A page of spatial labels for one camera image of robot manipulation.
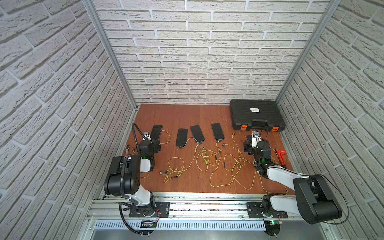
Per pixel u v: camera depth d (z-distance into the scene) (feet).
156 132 3.38
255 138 2.49
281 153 3.05
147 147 2.34
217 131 3.40
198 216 2.39
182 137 3.30
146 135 2.70
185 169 2.87
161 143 3.27
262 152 2.20
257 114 3.51
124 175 1.46
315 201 1.39
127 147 3.11
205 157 3.00
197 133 3.40
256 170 2.27
